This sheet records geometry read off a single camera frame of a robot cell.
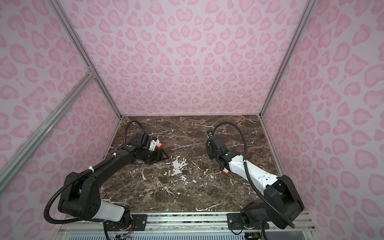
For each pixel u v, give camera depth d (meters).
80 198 0.43
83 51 0.84
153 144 0.81
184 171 0.91
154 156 0.76
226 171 0.89
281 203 0.41
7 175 0.50
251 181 0.45
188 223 0.75
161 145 1.01
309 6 0.69
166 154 0.83
